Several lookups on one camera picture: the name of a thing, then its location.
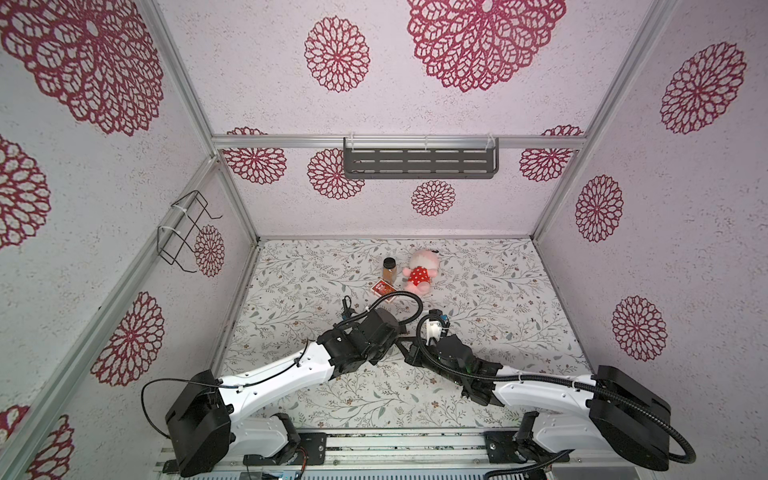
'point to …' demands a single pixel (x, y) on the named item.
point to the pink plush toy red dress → (422, 269)
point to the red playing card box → (383, 289)
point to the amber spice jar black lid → (389, 270)
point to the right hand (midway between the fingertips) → (392, 339)
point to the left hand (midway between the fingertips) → (398, 337)
